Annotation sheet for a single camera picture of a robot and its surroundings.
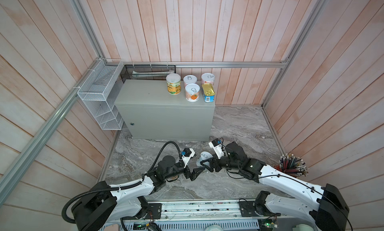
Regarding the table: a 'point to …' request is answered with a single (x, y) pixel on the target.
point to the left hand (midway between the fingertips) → (199, 164)
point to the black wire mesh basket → (146, 72)
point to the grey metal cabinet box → (150, 112)
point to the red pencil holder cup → (291, 164)
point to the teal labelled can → (204, 155)
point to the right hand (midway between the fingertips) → (204, 160)
